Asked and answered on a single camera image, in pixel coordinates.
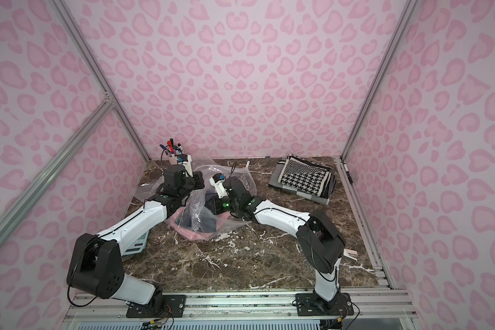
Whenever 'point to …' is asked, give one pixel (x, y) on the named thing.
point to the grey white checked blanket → (276, 175)
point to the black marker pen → (179, 146)
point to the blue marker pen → (166, 151)
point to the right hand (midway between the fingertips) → (203, 205)
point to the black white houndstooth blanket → (309, 175)
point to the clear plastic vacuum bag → (149, 189)
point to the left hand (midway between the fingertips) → (203, 169)
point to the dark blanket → (198, 218)
